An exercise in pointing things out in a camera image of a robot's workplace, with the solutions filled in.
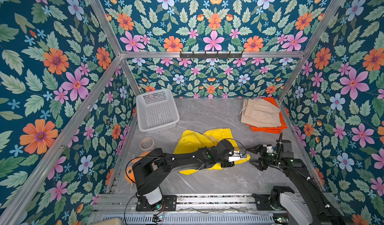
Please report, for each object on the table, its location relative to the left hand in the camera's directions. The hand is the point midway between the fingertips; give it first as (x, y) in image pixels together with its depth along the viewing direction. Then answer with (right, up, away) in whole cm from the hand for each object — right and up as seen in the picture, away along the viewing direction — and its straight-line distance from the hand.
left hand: (238, 153), depth 78 cm
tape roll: (-56, +1, +17) cm, 58 cm away
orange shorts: (+32, +10, +22) cm, 40 cm away
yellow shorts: (-28, +4, +12) cm, 31 cm away
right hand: (+5, 0, +1) cm, 5 cm away
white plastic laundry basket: (-54, +23, +33) cm, 67 cm away
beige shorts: (+21, +21, +23) cm, 38 cm away
